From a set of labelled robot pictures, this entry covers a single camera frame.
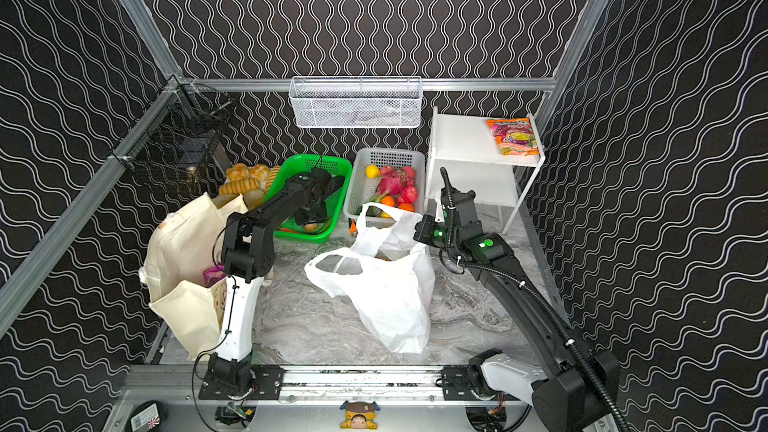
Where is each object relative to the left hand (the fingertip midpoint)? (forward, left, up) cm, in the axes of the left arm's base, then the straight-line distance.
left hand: (324, 221), depth 103 cm
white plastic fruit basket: (+15, -11, +2) cm, 19 cm away
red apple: (+9, -29, +5) cm, 31 cm away
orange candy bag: (+6, -57, +31) cm, 65 cm away
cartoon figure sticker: (-54, -18, -3) cm, 57 cm away
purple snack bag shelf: (-26, +23, +10) cm, 36 cm away
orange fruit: (+8, -22, +3) cm, 23 cm away
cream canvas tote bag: (-22, +28, +19) cm, 41 cm away
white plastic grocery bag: (-29, -24, +18) cm, 41 cm away
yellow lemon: (+24, -15, +1) cm, 28 cm away
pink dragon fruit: (+11, -23, +8) cm, 27 cm away
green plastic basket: (+22, +14, +6) cm, 27 cm away
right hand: (-15, -30, +19) cm, 39 cm away
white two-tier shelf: (+5, -44, +28) cm, 52 cm away
